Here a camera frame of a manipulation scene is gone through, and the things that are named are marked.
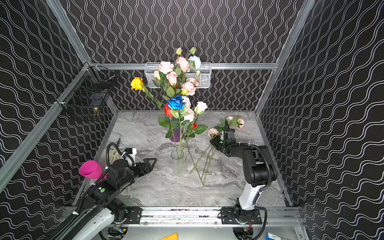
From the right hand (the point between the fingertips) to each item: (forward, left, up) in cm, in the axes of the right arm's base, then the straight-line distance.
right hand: (212, 141), depth 99 cm
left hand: (-23, +31, +14) cm, 41 cm away
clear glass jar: (-20, +19, +9) cm, 29 cm away
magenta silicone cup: (-25, +66, +9) cm, 71 cm away
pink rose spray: (+15, -16, +2) cm, 22 cm away
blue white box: (-50, -24, -4) cm, 56 cm away
